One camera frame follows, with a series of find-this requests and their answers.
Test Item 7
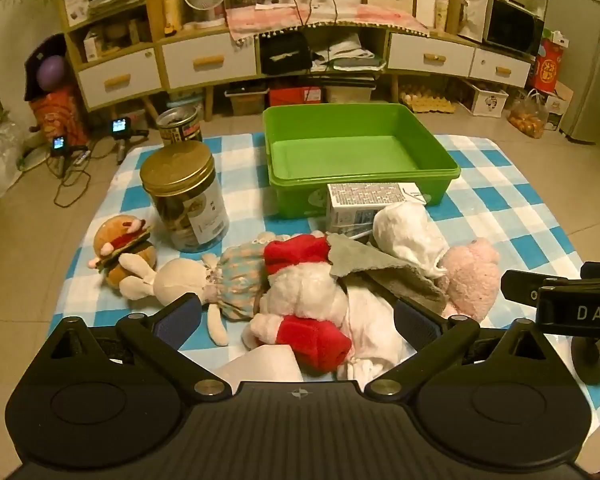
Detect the red box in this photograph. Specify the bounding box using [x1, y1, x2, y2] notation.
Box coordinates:
[268, 85, 324, 107]

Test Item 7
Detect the grey refrigerator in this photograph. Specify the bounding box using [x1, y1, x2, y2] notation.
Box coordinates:
[559, 0, 600, 144]

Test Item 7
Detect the white paper sheet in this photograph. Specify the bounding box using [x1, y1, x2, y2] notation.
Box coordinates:
[212, 344, 306, 384]

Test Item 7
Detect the microwave oven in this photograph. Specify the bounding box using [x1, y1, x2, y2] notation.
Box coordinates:
[482, 0, 545, 59]

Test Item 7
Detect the purple ball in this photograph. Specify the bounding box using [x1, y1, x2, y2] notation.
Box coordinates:
[36, 54, 67, 89]

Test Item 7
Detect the yellow bottle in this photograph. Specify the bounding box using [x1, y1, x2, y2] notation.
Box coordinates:
[163, 0, 184, 29]

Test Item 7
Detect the burger plush toy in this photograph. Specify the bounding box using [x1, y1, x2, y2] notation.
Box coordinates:
[88, 213, 159, 289]

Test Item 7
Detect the pink checked table cloth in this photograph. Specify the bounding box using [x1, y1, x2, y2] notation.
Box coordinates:
[226, 2, 431, 44]

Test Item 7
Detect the green plastic bin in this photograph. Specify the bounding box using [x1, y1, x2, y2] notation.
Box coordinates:
[262, 103, 462, 220]

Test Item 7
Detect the blue and white checked blanket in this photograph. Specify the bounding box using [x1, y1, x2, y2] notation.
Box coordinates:
[47, 132, 600, 429]

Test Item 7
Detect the orange patterned bag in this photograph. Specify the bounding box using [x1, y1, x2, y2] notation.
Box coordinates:
[29, 84, 89, 149]

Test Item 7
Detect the clear jar with gold lid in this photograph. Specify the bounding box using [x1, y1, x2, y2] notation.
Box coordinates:
[139, 140, 230, 254]

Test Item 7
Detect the red gift bag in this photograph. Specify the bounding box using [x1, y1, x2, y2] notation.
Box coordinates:
[527, 37, 566, 94]

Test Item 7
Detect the cardboard box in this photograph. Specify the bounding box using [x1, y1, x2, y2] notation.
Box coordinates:
[544, 79, 575, 131]

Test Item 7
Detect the grey patterned carton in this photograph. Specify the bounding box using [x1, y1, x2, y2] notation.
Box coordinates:
[325, 182, 426, 237]

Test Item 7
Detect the clear storage box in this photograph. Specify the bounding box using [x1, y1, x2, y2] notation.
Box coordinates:
[224, 87, 270, 116]

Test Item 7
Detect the white storage box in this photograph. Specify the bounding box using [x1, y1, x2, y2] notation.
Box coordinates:
[458, 79, 510, 117]

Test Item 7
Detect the black and yellow tin can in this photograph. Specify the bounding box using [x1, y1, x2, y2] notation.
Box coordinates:
[155, 107, 204, 149]

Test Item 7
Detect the rabbit doll in checked dress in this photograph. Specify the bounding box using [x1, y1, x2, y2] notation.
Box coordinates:
[118, 232, 292, 347]

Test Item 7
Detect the red and white carton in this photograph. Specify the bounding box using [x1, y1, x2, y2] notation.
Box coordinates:
[433, 0, 456, 30]

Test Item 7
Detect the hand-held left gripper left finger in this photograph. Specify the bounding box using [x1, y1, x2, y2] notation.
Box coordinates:
[50, 293, 234, 402]

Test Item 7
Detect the bag of oranges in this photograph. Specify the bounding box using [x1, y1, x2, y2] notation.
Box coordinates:
[508, 89, 550, 139]

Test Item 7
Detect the white cloth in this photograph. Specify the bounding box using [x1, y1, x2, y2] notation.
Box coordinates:
[372, 202, 451, 280]

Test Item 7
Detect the white and red santa plush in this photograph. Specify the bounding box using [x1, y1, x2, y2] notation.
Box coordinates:
[243, 234, 354, 372]

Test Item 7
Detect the egg tray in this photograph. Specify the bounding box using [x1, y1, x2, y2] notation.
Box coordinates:
[399, 89, 456, 114]

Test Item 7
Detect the wooden cabinet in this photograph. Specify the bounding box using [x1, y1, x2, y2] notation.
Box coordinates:
[57, 0, 537, 122]

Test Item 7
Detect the white drawer with wooden handle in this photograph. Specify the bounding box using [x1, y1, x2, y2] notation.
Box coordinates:
[160, 37, 258, 90]
[468, 49, 532, 89]
[77, 49, 162, 110]
[387, 33, 476, 79]

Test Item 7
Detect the pink plush toy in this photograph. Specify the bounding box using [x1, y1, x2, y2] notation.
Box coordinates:
[437, 238, 502, 322]

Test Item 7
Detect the small camera on tripod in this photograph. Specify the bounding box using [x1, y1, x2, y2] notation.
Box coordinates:
[110, 118, 149, 164]
[52, 135, 89, 177]

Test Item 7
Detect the grey cloth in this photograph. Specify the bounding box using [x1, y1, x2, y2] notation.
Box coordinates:
[327, 233, 449, 317]

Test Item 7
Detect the black bag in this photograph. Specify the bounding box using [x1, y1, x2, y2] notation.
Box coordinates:
[258, 31, 314, 75]

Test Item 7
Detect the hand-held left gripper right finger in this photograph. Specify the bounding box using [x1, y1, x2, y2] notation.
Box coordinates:
[362, 296, 548, 402]

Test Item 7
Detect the black cable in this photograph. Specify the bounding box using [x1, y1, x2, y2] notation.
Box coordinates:
[54, 159, 94, 209]

